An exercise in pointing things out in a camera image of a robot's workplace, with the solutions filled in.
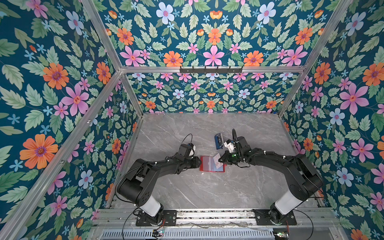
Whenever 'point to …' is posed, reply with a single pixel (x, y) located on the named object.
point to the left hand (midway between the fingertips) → (201, 161)
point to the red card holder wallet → (207, 163)
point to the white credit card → (217, 163)
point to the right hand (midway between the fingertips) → (221, 157)
